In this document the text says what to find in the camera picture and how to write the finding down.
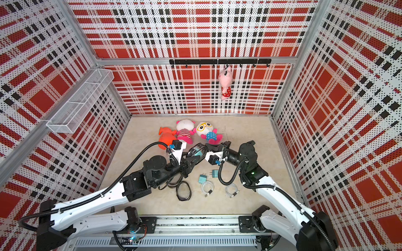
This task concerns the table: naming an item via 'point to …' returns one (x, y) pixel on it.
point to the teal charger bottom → (202, 178)
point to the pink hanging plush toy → (225, 77)
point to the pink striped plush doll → (185, 129)
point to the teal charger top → (200, 153)
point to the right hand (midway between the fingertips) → (210, 141)
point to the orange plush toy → (166, 136)
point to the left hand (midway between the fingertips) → (199, 155)
